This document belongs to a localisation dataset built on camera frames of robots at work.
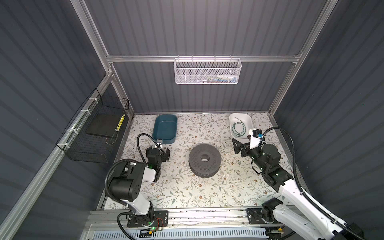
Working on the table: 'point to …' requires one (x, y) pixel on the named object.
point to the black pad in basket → (104, 124)
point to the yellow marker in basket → (120, 122)
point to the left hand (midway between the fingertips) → (158, 147)
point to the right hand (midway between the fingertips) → (243, 138)
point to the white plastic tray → (240, 124)
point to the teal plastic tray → (165, 127)
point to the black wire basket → (91, 135)
